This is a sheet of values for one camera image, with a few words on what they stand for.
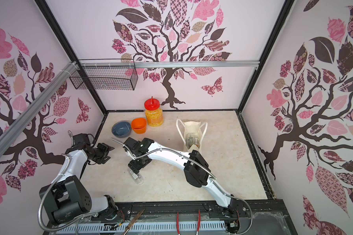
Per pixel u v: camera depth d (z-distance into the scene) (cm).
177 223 70
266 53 86
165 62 94
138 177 85
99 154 74
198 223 69
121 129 107
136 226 70
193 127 98
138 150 59
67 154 55
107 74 95
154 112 102
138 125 107
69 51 83
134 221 71
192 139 97
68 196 41
